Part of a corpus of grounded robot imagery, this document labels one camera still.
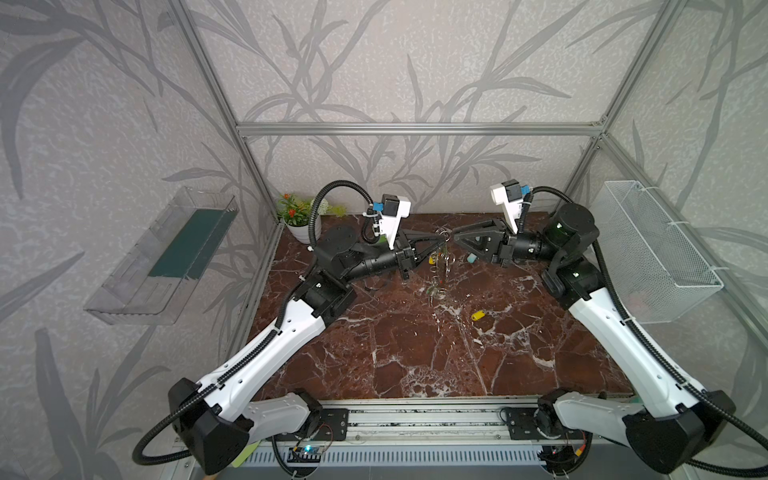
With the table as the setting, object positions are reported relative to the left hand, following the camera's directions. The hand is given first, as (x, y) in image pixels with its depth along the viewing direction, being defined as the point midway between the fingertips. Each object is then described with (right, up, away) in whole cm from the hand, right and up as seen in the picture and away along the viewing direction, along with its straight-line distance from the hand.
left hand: (446, 237), depth 55 cm
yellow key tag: (+15, -25, +39) cm, 49 cm away
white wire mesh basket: (+46, -7, +7) cm, 47 cm away
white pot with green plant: (-45, +8, +47) cm, 66 cm away
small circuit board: (-31, -53, +18) cm, 64 cm away
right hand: (+2, +1, +1) cm, 3 cm away
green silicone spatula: (-45, -51, +14) cm, 69 cm away
